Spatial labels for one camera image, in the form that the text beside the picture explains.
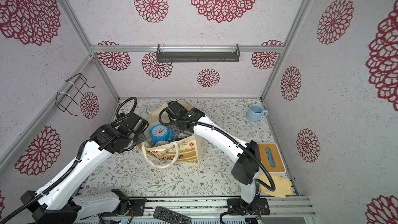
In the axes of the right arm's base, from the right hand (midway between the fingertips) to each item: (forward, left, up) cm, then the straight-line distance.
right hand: (176, 122), depth 79 cm
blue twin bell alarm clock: (0, +11, -11) cm, 15 cm away
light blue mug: (+23, -49, -19) cm, 57 cm away
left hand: (-10, +17, +1) cm, 19 cm away
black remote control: (-38, +1, -20) cm, 43 cm away
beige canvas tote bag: (-15, +3, +5) cm, 16 cm away
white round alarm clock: (-6, +9, -11) cm, 15 cm away
